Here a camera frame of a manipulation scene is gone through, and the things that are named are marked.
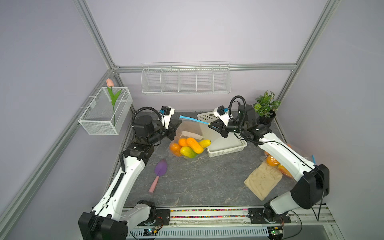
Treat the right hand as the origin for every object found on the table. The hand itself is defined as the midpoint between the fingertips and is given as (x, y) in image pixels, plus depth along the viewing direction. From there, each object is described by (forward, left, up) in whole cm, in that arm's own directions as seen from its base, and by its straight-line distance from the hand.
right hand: (210, 123), depth 75 cm
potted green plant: (+14, -34, -3) cm, 37 cm away
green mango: (-7, +12, -16) cm, 22 cm away
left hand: (-2, +14, +4) cm, 15 cm away
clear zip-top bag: (-3, +11, 0) cm, 11 cm away
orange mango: (-7, +18, -13) cm, 23 cm away
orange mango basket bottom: (-2, +15, -14) cm, 20 cm away
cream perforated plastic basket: (+5, -7, -28) cm, 29 cm away
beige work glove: (-19, -30, -29) cm, 46 cm away
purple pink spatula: (-11, +29, -30) cm, 44 cm away
